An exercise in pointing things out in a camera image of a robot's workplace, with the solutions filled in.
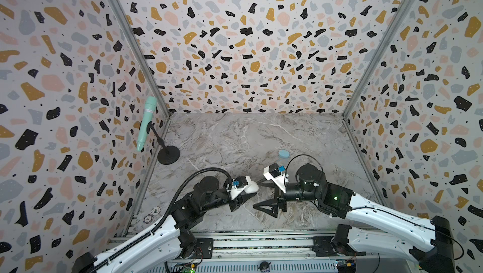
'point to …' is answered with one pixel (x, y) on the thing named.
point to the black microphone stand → (169, 155)
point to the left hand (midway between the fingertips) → (256, 187)
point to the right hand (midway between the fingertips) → (260, 195)
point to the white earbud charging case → (252, 188)
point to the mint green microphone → (151, 105)
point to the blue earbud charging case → (283, 154)
